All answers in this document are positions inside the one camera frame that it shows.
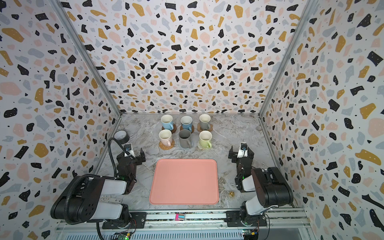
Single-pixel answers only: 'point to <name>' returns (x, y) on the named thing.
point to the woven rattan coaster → (166, 147)
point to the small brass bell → (231, 194)
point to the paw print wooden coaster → (199, 129)
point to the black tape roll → (121, 136)
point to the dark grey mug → (185, 141)
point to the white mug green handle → (205, 139)
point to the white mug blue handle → (167, 121)
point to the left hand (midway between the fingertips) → (134, 148)
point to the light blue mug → (186, 122)
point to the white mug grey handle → (204, 120)
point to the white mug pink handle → (165, 136)
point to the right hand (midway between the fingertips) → (241, 144)
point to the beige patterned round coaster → (203, 148)
